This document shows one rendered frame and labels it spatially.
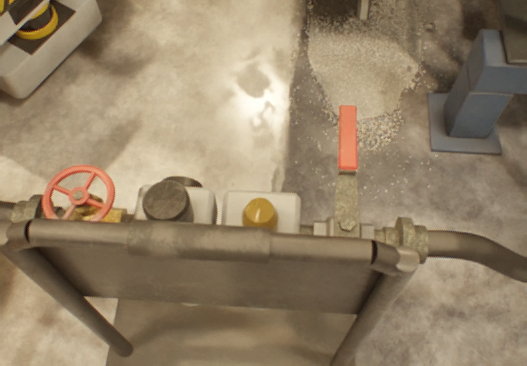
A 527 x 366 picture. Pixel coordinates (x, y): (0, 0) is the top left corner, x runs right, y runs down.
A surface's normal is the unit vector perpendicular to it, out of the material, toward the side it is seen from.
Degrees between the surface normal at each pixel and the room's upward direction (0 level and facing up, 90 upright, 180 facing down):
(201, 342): 0
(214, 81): 0
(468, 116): 90
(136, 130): 0
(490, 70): 90
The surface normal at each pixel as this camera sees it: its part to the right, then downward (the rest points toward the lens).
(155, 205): 0.00, -0.47
